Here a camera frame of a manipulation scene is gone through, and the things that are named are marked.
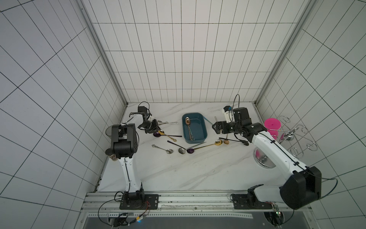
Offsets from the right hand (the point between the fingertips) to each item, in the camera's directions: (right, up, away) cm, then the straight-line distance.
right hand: (214, 125), depth 82 cm
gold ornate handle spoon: (-34, -7, +18) cm, 39 cm away
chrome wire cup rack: (+33, -11, -20) cm, 40 cm away
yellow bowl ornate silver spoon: (-15, 0, +23) cm, 27 cm away
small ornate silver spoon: (-28, -18, +8) cm, 34 cm away
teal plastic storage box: (-7, -4, +23) cm, 24 cm away
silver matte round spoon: (-19, -18, +9) cm, 28 cm away
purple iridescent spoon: (-14, -17, +8) cm, 23 cm away
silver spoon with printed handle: (-37, 0, +24) cm, 44 cm away
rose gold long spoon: (+11, -13, +13) cm, 21 cm away
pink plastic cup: (+28, +1, -10) cm, 30 cm away
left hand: (-36, -5, +17) cm, 41 cm away
